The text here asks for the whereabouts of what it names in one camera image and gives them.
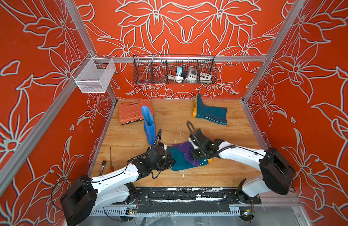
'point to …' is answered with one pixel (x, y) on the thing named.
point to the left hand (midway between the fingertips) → (177, 161)
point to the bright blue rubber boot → (149, 126)
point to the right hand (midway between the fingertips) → (189, 155)
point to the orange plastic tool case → (130, 110)
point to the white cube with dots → (205, 76)
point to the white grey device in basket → (193, 74)
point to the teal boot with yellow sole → (181, 163)
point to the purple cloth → (187, 147)
